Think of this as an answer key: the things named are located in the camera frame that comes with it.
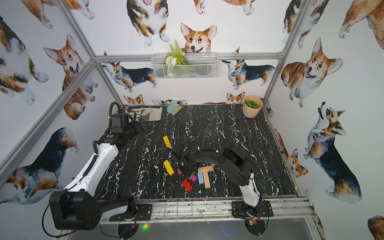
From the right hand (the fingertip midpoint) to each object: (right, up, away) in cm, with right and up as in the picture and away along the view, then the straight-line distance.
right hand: (189, 171), depth 86 cm
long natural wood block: (+9, +1, +1) cm, 9 cm away
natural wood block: (+10, -4, -3) cm, 11 cm away
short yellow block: (-16, +15, +13) cm, 26 cm away
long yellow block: (-12, +1, +1) cm, 12 cm away
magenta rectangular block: (-6, 0, -1) cm, 6 cm away
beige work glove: (-34, +34, +27) cm, 55 cm away
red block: (-1, -6, -4) cm, 7 cm away
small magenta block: (+3, -2, -3) cm, 4 cm away
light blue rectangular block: (+7, -2, -3) cm, 8 cm away
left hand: (-26, +29, -4) cm, 39 cm away
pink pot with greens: (+43, +40, +20) cm, 62 cm away
